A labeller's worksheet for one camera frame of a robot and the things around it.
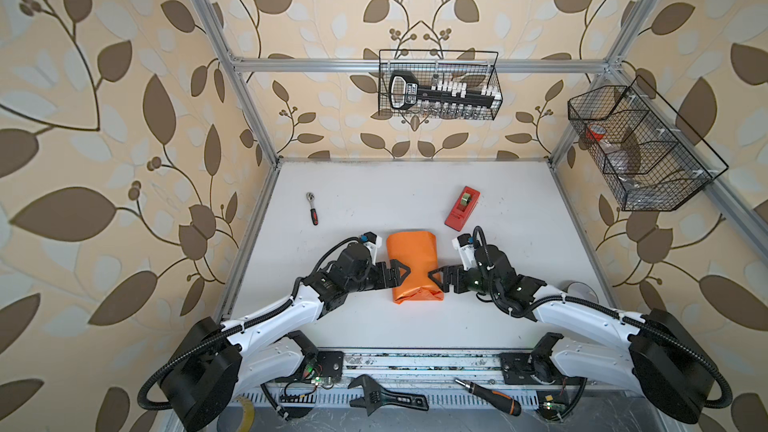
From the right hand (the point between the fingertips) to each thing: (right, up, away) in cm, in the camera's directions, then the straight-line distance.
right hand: (440, 275), depth 82 cm
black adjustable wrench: (-17, -25, -12) cm, 33 cm away
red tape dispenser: (+11, +18, +18) cm, 27 cm away
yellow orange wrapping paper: (-5, +5, +8) cm, 11 cm away
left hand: (-11, +2, -2) cm, 11 cm away
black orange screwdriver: (+10, -25, -13) cm, 30 cm away
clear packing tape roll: (-45, -26, -17) cm, 55 cm away
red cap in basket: (+43, +39, 0) cm, 58 cm away
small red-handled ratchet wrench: (-44, +21, +26) cm, 55 cm away
